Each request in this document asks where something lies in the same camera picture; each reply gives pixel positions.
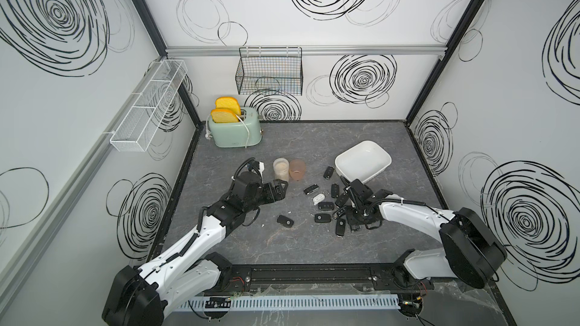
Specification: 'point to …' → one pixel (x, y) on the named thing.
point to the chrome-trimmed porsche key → (340, 212)
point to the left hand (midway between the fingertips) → (278, 186)
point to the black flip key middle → (342, 200)
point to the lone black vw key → (285, 221)
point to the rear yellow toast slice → (228, 103)
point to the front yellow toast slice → (223, 115)
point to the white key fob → (318, 198)
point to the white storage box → (362, 161)
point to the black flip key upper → (334, 190)
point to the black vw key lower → (322, 218)
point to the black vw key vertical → (340, 227)
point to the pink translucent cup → (297, 169)
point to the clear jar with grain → (281, 166)
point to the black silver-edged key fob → (310, 189)
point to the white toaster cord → (208, 135)
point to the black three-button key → (325, 206)
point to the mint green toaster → (233, 135)
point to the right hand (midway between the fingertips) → (351, 219)
